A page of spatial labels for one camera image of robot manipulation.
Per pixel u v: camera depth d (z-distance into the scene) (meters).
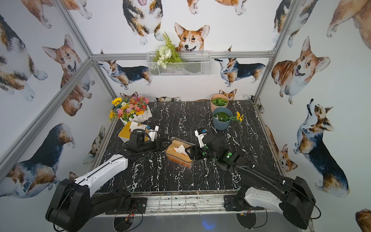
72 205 0.40
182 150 0.82
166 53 0.78
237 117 0.92
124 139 0.93
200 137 0.69
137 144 0.66
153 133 0.77
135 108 0.97
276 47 0.90
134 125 0.93
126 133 0.93
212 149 0.58
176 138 0.88
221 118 1.02
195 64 0.93
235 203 0.68
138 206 0.73
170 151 0.84
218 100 1.06
